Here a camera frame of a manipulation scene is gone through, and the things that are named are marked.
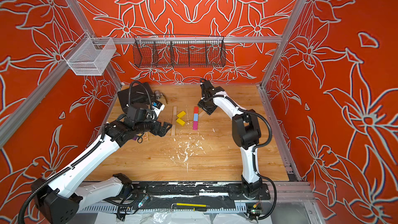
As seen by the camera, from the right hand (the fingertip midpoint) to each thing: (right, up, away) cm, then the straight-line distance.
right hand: (201, 105), depth 95 cm
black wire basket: (-15, +36, +4) cm, 39 cm away
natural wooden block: (-18, -3, +9) cm, 21 cm away
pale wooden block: (+1, -6, +7) cm, 9 cm away
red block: (-4, -3, +11) cm, 12 cm away
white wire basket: (-68, +30, -3) cm, 75 cm away
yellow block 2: (-13, -11, +3) cm, 17 cm away
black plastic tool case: (-43, +7, +11) cm, 45 cm away
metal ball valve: (-32, +7, +16) cm, 36 cm away
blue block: (-4, -8, +6) cm, 11 cm away
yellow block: (-13, -6, +7) cm, 16 cm away
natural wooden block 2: (-18, -9, +4) cm, 21 cm away
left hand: (-19, -6, -19) cm, 28 cm away
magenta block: (-4, -13, +3) cm, 14 cm away
